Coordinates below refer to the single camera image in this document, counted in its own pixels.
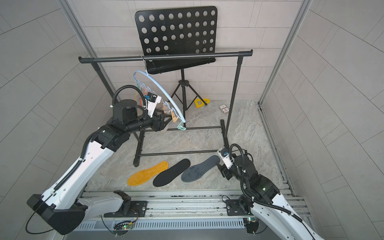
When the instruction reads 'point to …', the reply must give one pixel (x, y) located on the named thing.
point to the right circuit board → (252, 224)
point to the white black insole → (171, 173)
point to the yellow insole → (143, 176)
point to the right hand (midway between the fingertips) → (220, 159)
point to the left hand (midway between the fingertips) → (172, 113)
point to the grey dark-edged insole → (194, 172)
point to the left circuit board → (130, 226)
